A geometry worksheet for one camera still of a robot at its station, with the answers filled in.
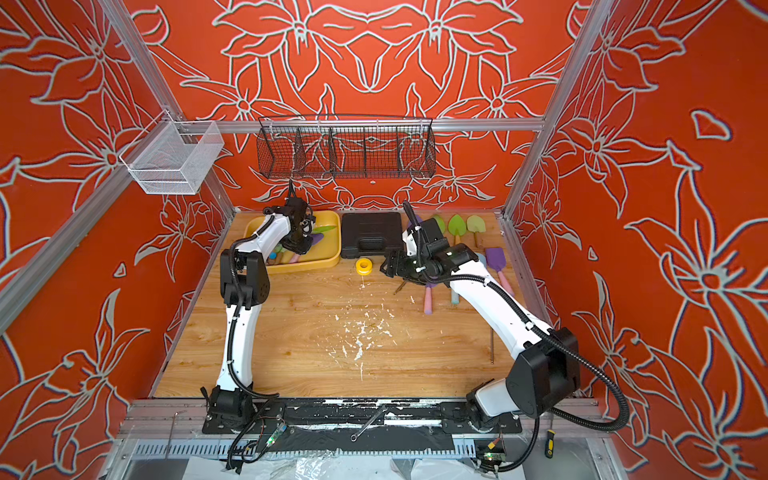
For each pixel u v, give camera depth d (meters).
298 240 0.93
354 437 0.70
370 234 1.04
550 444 0.69
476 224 1.14
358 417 0.74
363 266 1.01
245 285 0.64
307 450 0.70
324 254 1.06
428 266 0.59
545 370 0.40
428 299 0.92
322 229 1.10
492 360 0.83
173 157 0.92
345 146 1.00
